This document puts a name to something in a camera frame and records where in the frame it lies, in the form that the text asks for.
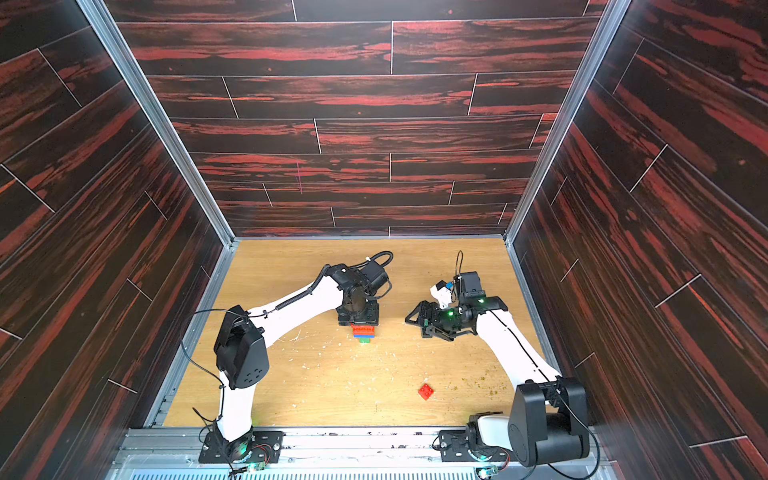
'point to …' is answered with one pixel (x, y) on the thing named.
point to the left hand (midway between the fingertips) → (371, 324)
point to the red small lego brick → (425, 391)
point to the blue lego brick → (364, 336)
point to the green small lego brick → (365, 340)
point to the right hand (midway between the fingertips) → (423, 323)
